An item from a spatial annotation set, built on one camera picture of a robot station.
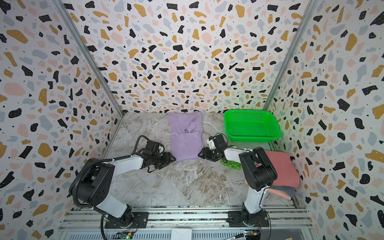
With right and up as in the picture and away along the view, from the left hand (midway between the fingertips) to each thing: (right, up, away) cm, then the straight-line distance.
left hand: (173, 158), depth 91 cm
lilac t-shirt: (+7, +12, +15) cm, 20 cm away
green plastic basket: (+55, +20, +23) cm, 63 cm away
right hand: (+16, +3, +3) cm, 16 cm away
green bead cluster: (+35, -3, 0) cm, 35 cm away
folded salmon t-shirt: (+60, -17, -8) cm, 63 cm away
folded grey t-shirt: (+65, -15, -9) cm, 68 cm away
